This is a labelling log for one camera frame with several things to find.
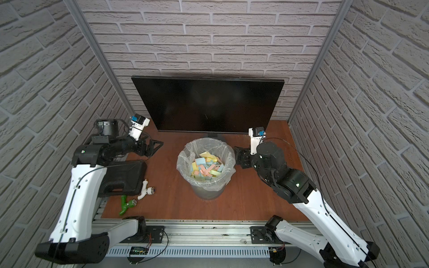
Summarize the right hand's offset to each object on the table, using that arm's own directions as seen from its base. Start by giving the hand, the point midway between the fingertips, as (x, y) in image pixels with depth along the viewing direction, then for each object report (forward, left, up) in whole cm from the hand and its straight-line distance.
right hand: (245, 146), depth 64 cm
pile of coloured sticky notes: (+1, +16, -17) cm, 24 cm away
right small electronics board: (-33, -12, -35) cm, 50 cm away
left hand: (+9, +39, -1) cm, 40 cm away
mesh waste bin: (-8, +17, -30) cm, 35 cm away
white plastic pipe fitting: (-3, +47, -31) cm, 57 cm away
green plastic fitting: (-10, +58, -31) cm, 66 cm away
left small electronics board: (-29, +49, -37) cm, 69 cm away
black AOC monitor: (+40, +13, -11) cm, 43 cm away
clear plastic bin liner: (+4, +8, -10) cm, 14 cm away
